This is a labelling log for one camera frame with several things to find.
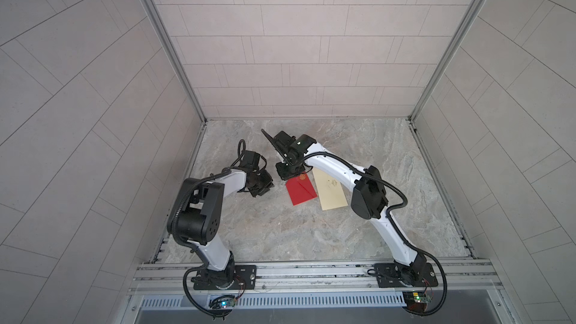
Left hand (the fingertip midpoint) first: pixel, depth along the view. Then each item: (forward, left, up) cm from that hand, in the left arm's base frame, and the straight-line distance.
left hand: (278, 180), depth 94 cm
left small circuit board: (-41, +11, +4) cm, 43 cm away
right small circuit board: (-40, -45, +1) cm, 61 cm away
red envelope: (-4, -9, -1) cm, 10 cm away
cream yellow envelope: (-5, -22, -1) cm, 22 cm away
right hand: (-2, -2, +5) cm, 6 cm away
